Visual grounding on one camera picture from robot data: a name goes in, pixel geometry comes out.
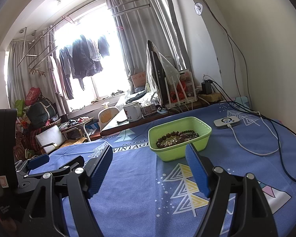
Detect white round wall hook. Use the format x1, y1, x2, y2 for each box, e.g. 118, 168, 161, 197
194, 2, 203, 16

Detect grey curtain left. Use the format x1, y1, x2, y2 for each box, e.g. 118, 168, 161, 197
7, 27, 69, 116

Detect white small device box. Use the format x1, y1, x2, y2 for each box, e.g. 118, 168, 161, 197
214, 116, 240, 129

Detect green plastic tray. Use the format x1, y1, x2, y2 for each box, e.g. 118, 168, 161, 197
148, 117, 212, 162

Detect black duffel bag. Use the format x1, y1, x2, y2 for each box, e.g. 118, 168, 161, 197
26, 98, 56, 129

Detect red plastic bag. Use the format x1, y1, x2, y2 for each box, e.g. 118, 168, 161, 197
25, 87, 41, 106

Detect white charging cable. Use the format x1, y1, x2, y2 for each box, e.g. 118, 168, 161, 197
227, 113, 281, 156

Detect white enamel mug red star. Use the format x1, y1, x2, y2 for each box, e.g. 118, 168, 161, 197
123, 102, 143, 122

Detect brown bead bracelet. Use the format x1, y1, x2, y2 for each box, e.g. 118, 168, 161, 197
155, 131, 182, 149

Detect grey curtain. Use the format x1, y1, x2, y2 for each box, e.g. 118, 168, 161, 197
106, 0, 191, 93
7, 27, 69, 116

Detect white wifi router antennas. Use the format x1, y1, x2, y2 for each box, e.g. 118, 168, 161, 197
165, 70, 198, 109

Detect cardboard box by window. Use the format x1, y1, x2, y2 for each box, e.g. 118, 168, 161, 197
131, 72, 146, 88

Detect metal drying rack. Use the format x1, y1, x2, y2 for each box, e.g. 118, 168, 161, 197
16, 0, 151, 77

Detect clear plastic bag jar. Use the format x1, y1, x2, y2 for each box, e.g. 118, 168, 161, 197
141, 103, 157, 117

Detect dark wooden desk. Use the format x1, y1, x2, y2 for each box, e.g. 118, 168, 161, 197
100, 101, 210, 137

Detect blue printed tablecloth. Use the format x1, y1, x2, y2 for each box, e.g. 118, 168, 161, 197
37, 103, 296, 236

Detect grey curtain right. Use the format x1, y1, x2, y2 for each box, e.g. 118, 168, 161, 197
106, 0, 191, 93

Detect black monitor with cloth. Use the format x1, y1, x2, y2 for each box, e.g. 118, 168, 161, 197
146, 40, 180, 106

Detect black wall cable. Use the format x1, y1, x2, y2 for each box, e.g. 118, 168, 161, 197
180, 0, 253, 109

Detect small cluttered side table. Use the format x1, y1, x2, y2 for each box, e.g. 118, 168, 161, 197
59, 117, 93, 142

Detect hanging dark clothes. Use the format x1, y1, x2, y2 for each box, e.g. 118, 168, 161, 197
52, 35, 110, 100

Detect dark bead necklace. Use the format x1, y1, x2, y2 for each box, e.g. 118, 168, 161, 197
180, 129, 200, 141

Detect black power adapter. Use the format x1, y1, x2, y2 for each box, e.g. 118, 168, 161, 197
201, 80, 212, 95

